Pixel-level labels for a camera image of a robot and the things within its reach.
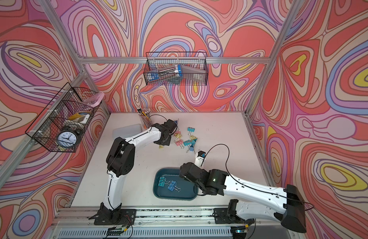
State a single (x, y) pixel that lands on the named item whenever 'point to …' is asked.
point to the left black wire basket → (59, 124)
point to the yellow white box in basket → (82, 117)
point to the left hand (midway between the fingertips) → (164, 141)
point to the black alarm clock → (68, 137)
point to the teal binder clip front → (162, 181)
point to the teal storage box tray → (168, 185)
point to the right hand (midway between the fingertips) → (187, 174)
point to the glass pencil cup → (144, 114)
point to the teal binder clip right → (190, 129)
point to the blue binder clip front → (172, 186)
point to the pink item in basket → (95, 99)
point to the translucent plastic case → (125, 132)
